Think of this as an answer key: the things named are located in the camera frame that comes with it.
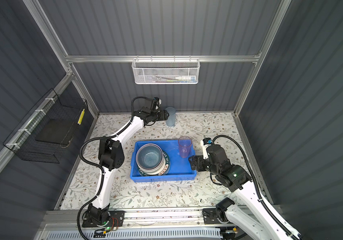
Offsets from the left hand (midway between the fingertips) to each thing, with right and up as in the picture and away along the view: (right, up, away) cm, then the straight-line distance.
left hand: (165, 113), depth 99 cm
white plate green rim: (+2, -28, -8) cm, 29 cm away
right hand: (+18, -25, -26) cm, 40 cm away
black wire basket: (-57, -15, -37) cm, 70 cm away
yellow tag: (-46, -4, -16) cm, 49 cm away
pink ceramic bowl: (-4, -33, -18) cm, 38 cm away
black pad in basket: (-56, -11, -22) cm, 61 cm away
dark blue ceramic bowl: (-8, -26, -12) cm, 30 cm away
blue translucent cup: (+4, -4, +10) cm, 11 cm away
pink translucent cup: (+13, -19, -8) cm, 24 cm away
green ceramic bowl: (+2, -34, -14) cm, 37 cm away
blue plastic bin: (+10, -36, -6) cm, 38 cm away
